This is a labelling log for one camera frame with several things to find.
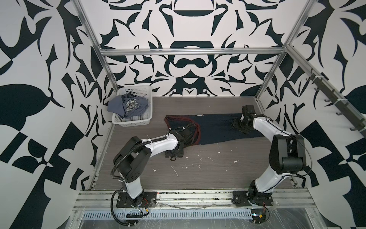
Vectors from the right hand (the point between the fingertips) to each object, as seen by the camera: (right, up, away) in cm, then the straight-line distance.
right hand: (234, 124), depth 95 cm
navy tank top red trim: (-21, -4, +4) cm, 22 cm away
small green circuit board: (+3, -43, -24) cm, 49 cm away
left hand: (-39, -16, -6) cm, 43 cm away
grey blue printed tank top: (-74, +13, +7) cm, 75 cm away
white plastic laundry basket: (-65, +24, +20) cm, 72 cm away
